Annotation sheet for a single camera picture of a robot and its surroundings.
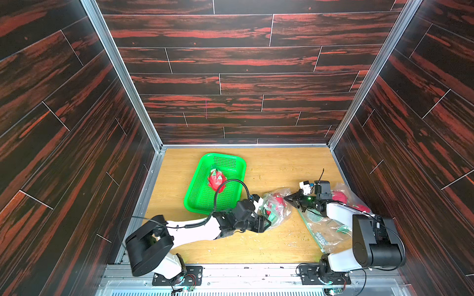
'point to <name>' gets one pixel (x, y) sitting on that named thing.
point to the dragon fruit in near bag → (340, 197)
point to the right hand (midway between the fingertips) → (286, 196)
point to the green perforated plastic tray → (200, 197)
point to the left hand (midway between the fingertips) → (269, 225)
